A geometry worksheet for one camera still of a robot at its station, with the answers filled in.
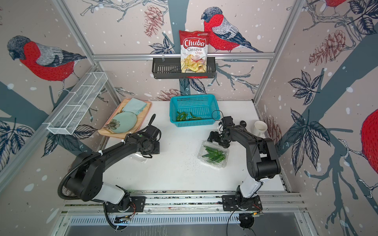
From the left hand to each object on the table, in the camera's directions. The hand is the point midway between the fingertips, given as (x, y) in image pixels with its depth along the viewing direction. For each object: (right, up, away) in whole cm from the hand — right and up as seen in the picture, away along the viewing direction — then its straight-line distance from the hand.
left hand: (158, 147), depth 89 cm
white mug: (+65, +11, +5) cm, 66 cm away
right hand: (+34, +3, +5) cm, 35 cm away
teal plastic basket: (+23, +23, +26) cm, 41 cm away
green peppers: (+13, +19, +22) cm, 32 cm away
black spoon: (+58, +14, +17) cm, 62 cm away
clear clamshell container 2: (+27, -3, +4) cm, 28 cm away
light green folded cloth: (-27, +27, +29) cm, 48 cm away
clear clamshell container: (-6, -1, -16) cm, 17 cm away
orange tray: (-42, +10, +14) cm, 46 cm away
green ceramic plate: (-33, +14, +22) cm, 43 cm away
